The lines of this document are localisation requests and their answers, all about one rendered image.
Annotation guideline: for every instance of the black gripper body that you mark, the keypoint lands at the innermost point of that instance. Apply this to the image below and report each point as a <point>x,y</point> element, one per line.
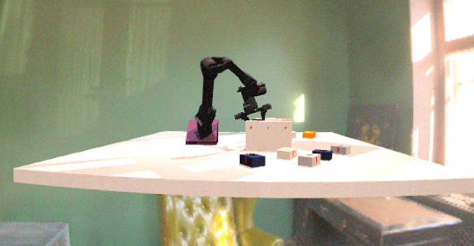
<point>242,115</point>

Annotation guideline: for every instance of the white block with red arrow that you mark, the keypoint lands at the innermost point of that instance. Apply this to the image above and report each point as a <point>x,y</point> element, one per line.
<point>340,149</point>

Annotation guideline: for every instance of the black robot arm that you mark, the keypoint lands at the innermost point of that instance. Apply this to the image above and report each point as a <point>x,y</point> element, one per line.
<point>210,67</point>

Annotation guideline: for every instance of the orange rectangular block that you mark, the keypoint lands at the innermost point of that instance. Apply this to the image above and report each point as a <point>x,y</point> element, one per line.
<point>309,135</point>

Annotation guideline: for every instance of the small beige block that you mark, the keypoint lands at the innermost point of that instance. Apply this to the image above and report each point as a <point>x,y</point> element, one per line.
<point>286,153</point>

